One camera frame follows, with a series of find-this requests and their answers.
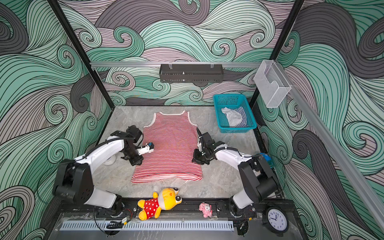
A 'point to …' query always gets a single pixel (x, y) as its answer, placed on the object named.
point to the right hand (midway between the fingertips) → (192, 161)
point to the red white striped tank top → (175, 137)
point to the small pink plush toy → (206, 209)
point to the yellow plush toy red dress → (166, 199)
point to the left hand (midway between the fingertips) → (139, 160)
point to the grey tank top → (234, 117)
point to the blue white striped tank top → (243, 123)
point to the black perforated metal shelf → (189, 73)
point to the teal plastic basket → (233, 101)
